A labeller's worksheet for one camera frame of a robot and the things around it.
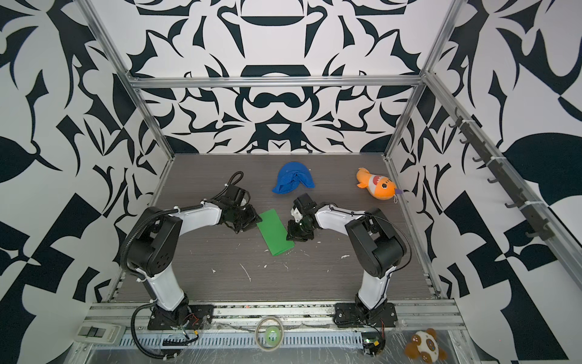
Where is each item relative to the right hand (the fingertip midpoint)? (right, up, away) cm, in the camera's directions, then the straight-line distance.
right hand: (289, 237), depth 91 cm
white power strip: (-57, -24, -20) cm, 65 cm away
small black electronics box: (+26, -28, -20) cm, 43 cm away
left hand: (-11, +8, +3) cm, 13 cm away
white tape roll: (-2, -24, -19) cm, 31 cm away
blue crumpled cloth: (+1, +24, +14) cm, 28 cm away
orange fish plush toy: (+39, +19, +6) cm, 44 cm away
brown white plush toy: (+40, -26, -23) cm, 53 cm away
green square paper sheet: (-6, +1, +4) cm, 8 cm away
